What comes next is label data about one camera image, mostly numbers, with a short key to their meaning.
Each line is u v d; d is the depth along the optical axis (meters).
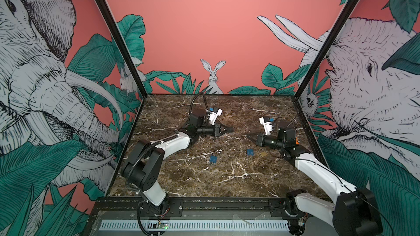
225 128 0.80
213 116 0.78
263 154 0.92
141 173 0.45
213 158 0.90
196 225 0.70
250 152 0.92
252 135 0.80
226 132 0.80
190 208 0.75
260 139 0.71
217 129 0.75
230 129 0.80
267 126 0.75
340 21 0.81
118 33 0.88
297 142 0.94
